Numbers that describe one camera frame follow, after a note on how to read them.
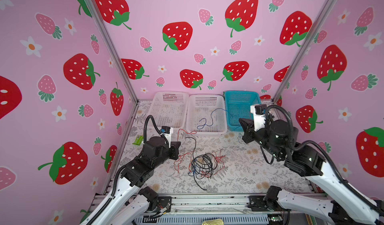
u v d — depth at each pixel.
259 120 0.49
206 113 1.12
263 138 0.49
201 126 0.72
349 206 0.39
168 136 0.63
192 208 0.73
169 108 1.15
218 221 0.66
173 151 0.62
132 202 0.59
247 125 0.53
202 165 0.84
